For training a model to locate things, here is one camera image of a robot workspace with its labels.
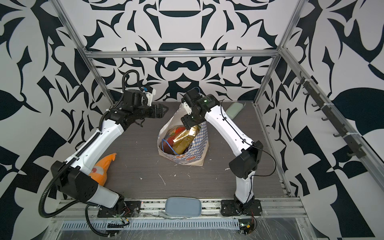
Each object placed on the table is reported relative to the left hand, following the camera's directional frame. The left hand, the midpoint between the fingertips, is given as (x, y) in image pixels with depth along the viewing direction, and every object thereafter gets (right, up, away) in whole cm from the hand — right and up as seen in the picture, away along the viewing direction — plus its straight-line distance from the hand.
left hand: (162, 104), depth 77 cm
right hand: (+15, -8, +2) cm, 17 cm away
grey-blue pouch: (+9, -49, -4) cm, 50 cm away
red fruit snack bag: (+4, -16, +8) cm, 18 cm away
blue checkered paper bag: (+17, -24, -2) cm, 30 cm away
